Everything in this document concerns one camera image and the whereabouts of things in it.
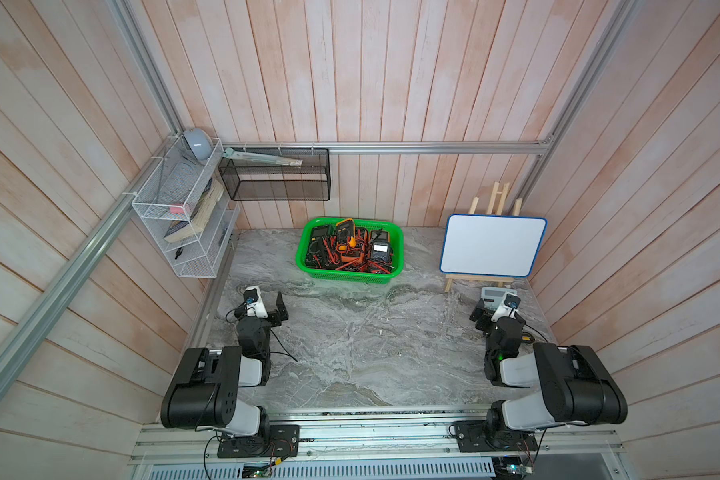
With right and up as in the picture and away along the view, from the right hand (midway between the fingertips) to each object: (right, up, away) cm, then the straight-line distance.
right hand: (495, 301), depth 91 cm
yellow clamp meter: (-47, +21, +11) cm, 53 cm away
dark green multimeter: (-55, +15, +10) cm, 58 cm away
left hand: (-71, +1, 0) cm, 71 cm away
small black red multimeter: (-35, +17, +7) cm, 40 cm away
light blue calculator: (+3, +1, +7) cm, 7 cm away
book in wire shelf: (-91, +21, -11) cm, 94 cm away
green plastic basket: (-45, +16, +7) cm, 49 cm away
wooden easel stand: (-1, +30, -5) cm, 31 cm away
